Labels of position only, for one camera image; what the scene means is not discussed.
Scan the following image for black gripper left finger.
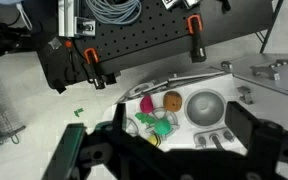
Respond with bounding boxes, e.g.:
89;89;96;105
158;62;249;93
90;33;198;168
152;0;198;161
111;102;129;134

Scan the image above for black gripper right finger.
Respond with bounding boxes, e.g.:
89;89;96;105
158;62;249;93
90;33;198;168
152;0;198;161
225;101;262;148

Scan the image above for grey spoked stove burner plate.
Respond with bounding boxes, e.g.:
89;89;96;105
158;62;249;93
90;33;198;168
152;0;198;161
125;116;142;138
149;107;181;137

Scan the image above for grey stove knob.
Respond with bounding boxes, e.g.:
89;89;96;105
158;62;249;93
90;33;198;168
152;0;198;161
194;133;208;150
208;132;225;151
222;129;236;143

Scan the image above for pink plush toy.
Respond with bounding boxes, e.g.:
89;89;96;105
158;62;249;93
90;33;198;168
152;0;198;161
139;94;155;115

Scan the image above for silver toy faucet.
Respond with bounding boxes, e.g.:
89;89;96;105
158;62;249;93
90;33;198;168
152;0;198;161
127;79;169;101

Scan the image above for silver toy sink bowl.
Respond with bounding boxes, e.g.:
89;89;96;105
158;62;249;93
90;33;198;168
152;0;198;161
183;88;227;130

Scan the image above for yellow plush toy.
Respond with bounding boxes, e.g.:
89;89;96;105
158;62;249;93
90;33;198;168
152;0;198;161
146;133;163;148

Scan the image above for green plush toy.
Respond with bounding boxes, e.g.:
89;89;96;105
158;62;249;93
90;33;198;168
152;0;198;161
134;112;173;136

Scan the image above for white toy kitchen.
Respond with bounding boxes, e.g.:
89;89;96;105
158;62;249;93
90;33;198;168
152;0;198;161
102;53;288;180

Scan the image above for small green block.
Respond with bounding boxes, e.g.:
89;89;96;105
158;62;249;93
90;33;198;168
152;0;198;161
72;107;85;118

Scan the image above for orange and black bar clamp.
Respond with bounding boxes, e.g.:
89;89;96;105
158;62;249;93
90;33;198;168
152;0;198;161
185;14;208;64
82;47;107;91

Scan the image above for black perforated work table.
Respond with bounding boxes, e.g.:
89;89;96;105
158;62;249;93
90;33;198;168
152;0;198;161
38;0;275;95

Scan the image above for black metal stand leg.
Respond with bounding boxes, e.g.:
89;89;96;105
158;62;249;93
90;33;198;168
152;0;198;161
255;0;285;54

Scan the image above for aluminium extrusion bar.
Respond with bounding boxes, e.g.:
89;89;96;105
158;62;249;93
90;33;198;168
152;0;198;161
161;0;202;11

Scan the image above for light blue cable coil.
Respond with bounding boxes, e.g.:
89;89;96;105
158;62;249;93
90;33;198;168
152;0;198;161
85;0;144;26

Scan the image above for aluminium extrusion with bracket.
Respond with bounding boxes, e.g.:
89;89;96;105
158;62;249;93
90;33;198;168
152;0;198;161
57;0;97;39

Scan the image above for white cable loop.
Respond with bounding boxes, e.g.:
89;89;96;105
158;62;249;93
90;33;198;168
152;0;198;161
15;2;34;31

